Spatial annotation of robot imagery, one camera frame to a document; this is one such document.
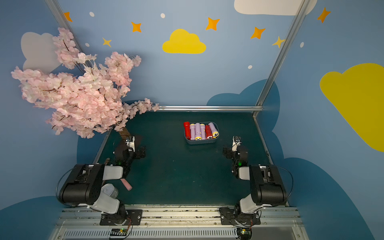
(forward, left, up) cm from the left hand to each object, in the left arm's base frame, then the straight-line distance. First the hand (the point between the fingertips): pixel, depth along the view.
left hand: (137, 144), depth 95 cm
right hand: (+2, -63, +1) cm, 63 cm away
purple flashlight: (+11, -35, +1) cm, 37 cm away
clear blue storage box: (+5, -44, -2) cm, 45 cm away
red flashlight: (+13, -32, 0) cm, 34 cm away
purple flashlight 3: (+12, -42, +1) cm, 44 cm away
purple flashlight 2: (+6, -39, +2) cm, 40 cm away
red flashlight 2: (+8, -47, +1) cm, 47 cm away
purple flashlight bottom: (+12, -50, +1) cm, 52 cm away
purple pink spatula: (-24, +1, -5) cm, 25 cm away
